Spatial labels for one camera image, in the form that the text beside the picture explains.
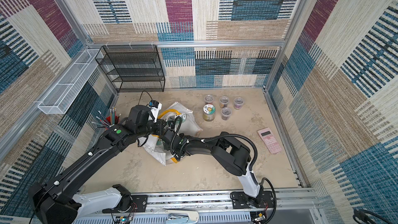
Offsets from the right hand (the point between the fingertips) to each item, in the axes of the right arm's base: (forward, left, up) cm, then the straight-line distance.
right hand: (174, 139), depth 92 cm
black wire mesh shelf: (+45, +31, +18) cm, 58 cm away
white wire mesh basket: (+5, +48, +32) cm, 58 cm away
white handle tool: (-37, -7, +1) cm, 38 cm away
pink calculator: (-1, -56, -1) cm, 56 cm away
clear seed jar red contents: (+26, -31, +4) cm, 40 cm away
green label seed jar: (+15, -20, +6) cm, 26 cm away
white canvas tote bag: (+1, -4, +21) cm, 21 cm away
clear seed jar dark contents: (+25, -41, +3) cm, 48 cm away
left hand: (-2, 0, +20) cm, 20 cm away
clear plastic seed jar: (+29, -21, +3) cm, 36 cm away
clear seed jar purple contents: (+16, -31, +3) cm, 35 cm away
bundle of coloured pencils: (+6, +39, +10) cm, 41 cm away
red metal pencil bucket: (+9, +38, +8) cm, 40 cm away
